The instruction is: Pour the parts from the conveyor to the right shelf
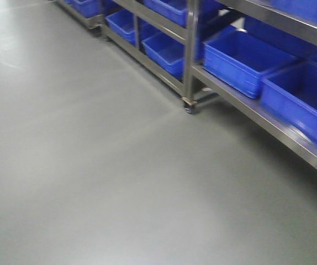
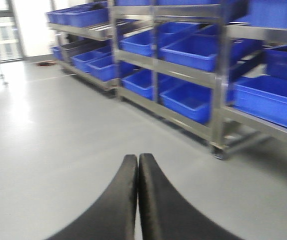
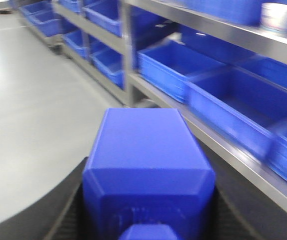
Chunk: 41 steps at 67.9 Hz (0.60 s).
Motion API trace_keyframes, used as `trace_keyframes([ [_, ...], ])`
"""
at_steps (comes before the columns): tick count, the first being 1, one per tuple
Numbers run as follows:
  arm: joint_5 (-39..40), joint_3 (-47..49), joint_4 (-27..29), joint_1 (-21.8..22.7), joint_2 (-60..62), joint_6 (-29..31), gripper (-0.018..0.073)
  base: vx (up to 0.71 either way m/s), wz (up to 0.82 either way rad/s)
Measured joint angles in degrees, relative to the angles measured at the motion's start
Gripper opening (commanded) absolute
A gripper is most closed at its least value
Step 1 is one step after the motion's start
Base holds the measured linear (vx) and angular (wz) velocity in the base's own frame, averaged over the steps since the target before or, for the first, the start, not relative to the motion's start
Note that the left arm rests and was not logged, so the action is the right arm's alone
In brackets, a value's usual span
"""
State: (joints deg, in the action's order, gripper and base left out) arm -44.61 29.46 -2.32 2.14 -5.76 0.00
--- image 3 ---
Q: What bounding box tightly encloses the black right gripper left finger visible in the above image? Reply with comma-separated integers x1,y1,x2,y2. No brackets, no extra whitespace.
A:
0,157,90,240

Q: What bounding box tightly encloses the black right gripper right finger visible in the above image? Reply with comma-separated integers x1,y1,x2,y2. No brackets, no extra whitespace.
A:
200,147,287,240

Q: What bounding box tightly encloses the blue plastic box with cap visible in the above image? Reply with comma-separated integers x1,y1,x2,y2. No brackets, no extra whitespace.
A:
82,107,216,240

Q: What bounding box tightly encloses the row of blue bins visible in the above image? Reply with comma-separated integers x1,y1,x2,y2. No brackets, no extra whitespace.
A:
130,0,287,195
18,0,124,88

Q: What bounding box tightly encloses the steel rack with roller tracks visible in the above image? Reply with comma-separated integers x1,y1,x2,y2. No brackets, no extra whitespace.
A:
119,0,287,221

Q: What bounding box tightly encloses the white plastic bucket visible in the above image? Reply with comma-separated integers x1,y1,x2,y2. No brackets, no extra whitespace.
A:
260,2,287,33

